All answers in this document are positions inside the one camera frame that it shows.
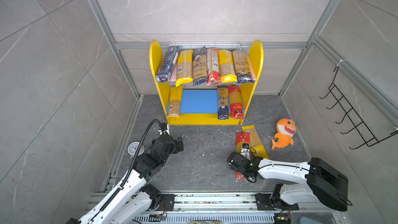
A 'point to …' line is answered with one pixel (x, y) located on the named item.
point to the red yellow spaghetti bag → (241, 138)
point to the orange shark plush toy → (286, 128)
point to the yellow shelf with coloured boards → (199, 103)
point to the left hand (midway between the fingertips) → (173, 135)
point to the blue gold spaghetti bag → (223, 102)
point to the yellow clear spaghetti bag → (256, 147)
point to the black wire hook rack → (367, 138)
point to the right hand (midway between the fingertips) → (237, 162)
